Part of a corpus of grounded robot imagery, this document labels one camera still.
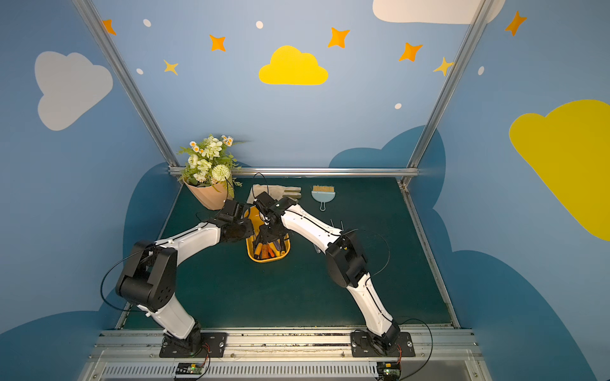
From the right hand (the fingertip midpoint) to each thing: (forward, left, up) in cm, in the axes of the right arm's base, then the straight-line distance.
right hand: (274, 233), depth 92 cm
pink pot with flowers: (+15, +25, +18) cm, 34 cm away
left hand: (+4, +10, -2) cm, 11 cm away
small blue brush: (+29, -19, -8) cm, 35 cm away
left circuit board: (-44, +21, -9) cm, 50 cm away
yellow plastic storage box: (-5, 0, -4) cm, 6 cm away
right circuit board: (-41, -42, -12) cm, 59 cm away
